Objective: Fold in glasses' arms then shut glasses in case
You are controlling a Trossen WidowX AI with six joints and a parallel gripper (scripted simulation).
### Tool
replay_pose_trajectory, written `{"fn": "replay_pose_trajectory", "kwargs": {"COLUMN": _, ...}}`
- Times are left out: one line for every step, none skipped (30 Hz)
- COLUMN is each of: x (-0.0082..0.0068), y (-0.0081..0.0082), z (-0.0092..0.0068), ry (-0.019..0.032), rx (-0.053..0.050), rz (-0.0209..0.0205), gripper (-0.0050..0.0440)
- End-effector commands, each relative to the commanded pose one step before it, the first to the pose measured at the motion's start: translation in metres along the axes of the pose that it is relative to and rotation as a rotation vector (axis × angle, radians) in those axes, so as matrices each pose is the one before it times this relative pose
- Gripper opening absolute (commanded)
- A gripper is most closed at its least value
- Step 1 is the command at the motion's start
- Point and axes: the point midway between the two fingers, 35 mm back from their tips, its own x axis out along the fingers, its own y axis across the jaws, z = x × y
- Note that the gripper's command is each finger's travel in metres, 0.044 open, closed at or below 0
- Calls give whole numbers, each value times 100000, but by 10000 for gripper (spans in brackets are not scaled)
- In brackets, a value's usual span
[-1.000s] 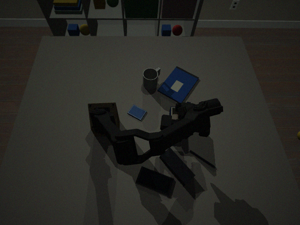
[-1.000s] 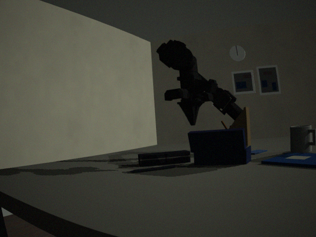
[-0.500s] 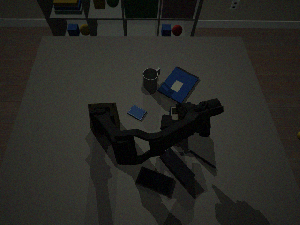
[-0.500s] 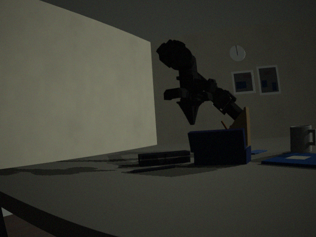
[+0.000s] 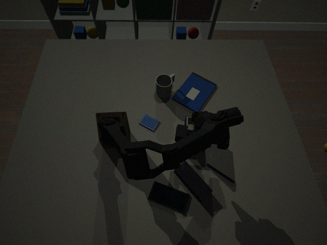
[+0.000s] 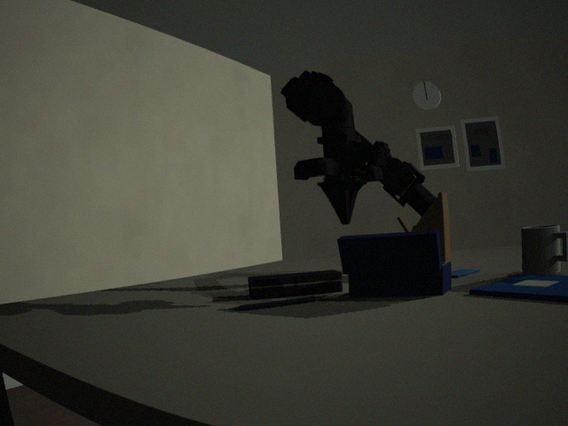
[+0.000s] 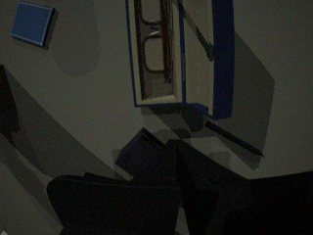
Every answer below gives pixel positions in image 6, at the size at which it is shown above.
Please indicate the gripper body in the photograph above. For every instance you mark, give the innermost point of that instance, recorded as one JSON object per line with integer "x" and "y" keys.
{"x": 332, "y": 141}

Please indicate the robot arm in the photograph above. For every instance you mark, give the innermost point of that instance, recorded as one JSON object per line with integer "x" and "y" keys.
{"x": 330, "y": 106}

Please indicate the dark blue notebook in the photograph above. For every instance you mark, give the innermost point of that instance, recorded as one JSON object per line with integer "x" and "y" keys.
{"x": 527, "y": 286}

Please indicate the black mug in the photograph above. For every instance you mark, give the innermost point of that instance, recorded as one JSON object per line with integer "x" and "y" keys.
{"x": 541, "y": 249}

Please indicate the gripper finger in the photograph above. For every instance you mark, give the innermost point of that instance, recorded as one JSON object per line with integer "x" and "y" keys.
{"x": 338, "y": 193}
{"x": 353, "y": 194}

